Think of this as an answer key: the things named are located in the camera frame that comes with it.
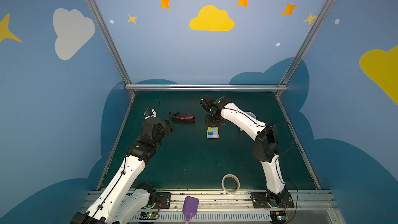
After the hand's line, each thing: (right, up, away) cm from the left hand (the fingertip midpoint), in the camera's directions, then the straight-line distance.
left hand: (168, 122), depth 78 cm
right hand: (+23, -2, +12) cm, 26 cm away
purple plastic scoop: (+11, -40, -6) cm, 42 cm away
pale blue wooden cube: (+24, -5, +15) cm, 29 cm away
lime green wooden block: (+22, -6, +15) cm, 28 cm away
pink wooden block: (+26, -11, +18) cm, 33 cm away
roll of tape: (+36, -31, +1) cm, 48 cm away
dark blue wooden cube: (+23, -9, +17) cm, 30 cm away
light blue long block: (+23, -11, +17) cm, 31 cm away
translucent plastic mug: (+49, +3, +22) cm, 54 cm away
